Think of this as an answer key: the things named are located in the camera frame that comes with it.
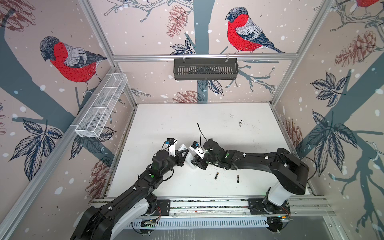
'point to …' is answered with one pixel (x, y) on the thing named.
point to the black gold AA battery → (216, 175)
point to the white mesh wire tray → (102, 105)
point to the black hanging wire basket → (193, 69)
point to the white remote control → (189, 157)
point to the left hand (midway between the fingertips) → (187, 151)
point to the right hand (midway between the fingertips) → (192, 160)
